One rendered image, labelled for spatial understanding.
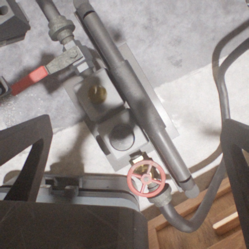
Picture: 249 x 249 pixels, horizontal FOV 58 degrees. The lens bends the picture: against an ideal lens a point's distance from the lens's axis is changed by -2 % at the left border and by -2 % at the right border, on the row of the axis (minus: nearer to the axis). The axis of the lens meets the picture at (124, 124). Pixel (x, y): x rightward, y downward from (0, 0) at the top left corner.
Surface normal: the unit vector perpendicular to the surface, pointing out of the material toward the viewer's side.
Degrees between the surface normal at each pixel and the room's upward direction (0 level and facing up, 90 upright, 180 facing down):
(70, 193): 0
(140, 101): 0
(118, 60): 15
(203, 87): 0
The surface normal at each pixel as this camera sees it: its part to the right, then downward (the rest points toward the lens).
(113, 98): -0.03, 0.09
